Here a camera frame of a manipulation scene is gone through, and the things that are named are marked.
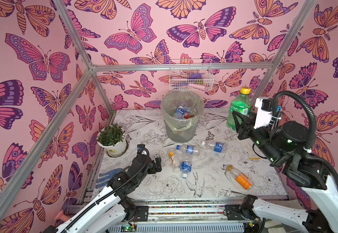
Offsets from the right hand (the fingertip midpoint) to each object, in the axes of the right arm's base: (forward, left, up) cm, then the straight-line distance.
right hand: (240, 110), depth 51 cm
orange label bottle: (-8, -13, -46) cm, 48 cm away
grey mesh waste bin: (+13, +18, -30) cm, 38 cm away
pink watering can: (-29, +72, -36) cm, 86 cm away
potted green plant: (+9, +60, -32) cm, 68 cm away
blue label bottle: (+10, +13, -45) cm, 47 cm away
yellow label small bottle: (-2, +22, -46) cm, 51 cm away
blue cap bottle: (-1, +17, -44) cm, 47 cm away
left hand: (-2, +34, -34) cm, 48 cm away
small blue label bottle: (+24, +21, -27) cm, 42 cm away
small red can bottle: (+28, +16, -32) cm, 45 cm away
